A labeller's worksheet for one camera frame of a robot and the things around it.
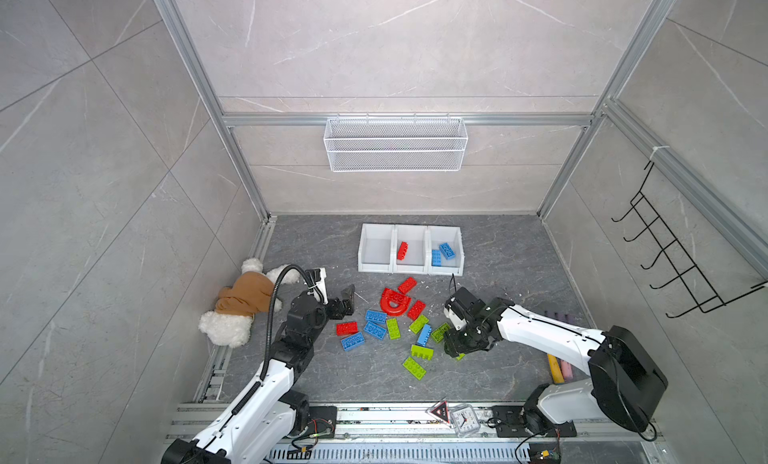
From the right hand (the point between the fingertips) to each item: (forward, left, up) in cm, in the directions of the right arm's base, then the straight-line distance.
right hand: (453, 345), depth 85 cm
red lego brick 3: (+11, +10, -1) cm, 15 cm away
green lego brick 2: (+4, +4, -1) cm, 5 cm away
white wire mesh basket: (+59, +15, +28) cm, 67 cm away
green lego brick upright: (+5, +17, 0) cm, 18 cm away
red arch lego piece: (+14, +17, -2) cm, 22 cm away
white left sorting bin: (+37, +23, 0) cm, 44 cm away
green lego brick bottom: (-6, +12, -1) cm, 13 cm away
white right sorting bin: (+40, 0, +2) cm, 40 cm away
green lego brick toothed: (-2, +9, +1) cm, 10 cm away
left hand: (+13, +33, +15) cm, 38 cm away
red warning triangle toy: (-17, +5, -1) cm, 17 cm away
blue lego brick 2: (+32, +1, -1) cm, 32 cm away
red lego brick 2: (+20, +12, 0) cm, 24 cm away
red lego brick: (+35, +13, 0) cm, 37 cm away
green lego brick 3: (-6, 0, +8) cm, 10 cm away
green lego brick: (+7, +10, -1) cm, 12 cm away
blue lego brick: (+35, -3, 0) cm, 35 cm away
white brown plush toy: (+14, +60, +8) cm, 62 cm away
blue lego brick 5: (+2, +30, 0) cm, 30 cm away
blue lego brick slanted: (+3, +8, +1) cm, 9 cm away
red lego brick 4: (+5, +32, 0) cm, 32 cm away
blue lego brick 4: (+5, +23, -1) cm, 23 cm away
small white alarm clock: (-19, 0, 0) cm, 19 cm away
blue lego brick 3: (+9, +23, 0) cm, 25 cm away
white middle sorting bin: (+32, +8, 0) cm, 33 cm away
